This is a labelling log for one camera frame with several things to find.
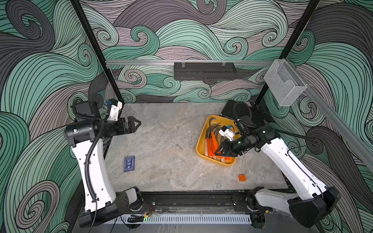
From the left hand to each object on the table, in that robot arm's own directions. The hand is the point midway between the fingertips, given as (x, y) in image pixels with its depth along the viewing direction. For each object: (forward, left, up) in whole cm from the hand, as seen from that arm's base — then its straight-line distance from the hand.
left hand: (130, 123), depth 63 cm
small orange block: (-13, -58, -34) cm, 68 cm away
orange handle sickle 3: (+23, -45, -35) cm, 61 cm away
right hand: (-8, -40, -14) cm, 43 cm away
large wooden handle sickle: (+5, -38, -33) cm, 51 cm away
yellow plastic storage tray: (+26, -52, -32) cm, 66 cm away
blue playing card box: (-5, +9, -34) cm, 36 cm away
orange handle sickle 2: (-2, -53, -35) cm, 63 cm away
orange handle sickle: (-2, -39, -13) cm, 42 cm away
